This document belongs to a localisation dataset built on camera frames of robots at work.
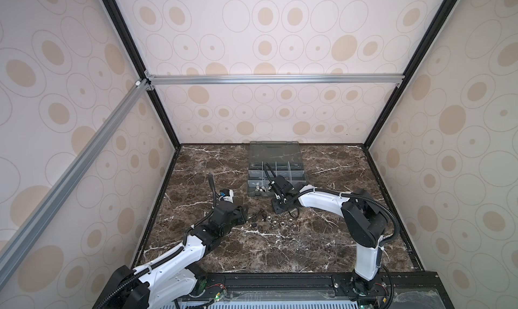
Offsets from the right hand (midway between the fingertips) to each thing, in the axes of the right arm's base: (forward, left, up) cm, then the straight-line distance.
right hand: (283, 204), depth 95 cm
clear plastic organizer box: (+29, -1, 0) cm, 29 cm away
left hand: (-7, +14, +10) cm, 19 cm away
